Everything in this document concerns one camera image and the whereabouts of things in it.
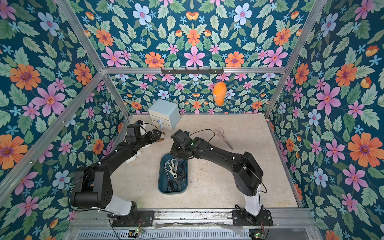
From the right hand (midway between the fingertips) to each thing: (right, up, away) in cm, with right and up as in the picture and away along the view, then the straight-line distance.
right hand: (172, 151), depth 82 cm
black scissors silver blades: (+4, -15, +4) cm, 17 cm away
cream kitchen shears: (-3, -11, +8) cm, 14 cm away
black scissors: (+4, -12, +7) cm, 14 cm away
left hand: (-11, +10, +9) cm, 18 cm away
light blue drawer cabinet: (-7, +23, +17) cm, 29 cm away
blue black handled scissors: (0, -20, +2) cm, 20 cm away
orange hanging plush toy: (+28, +37, +14) cm, 49 cm away
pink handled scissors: (+29, +10, +26) cm, 40 cm away
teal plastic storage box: (-6, -17, +4) cm, 19 cm away
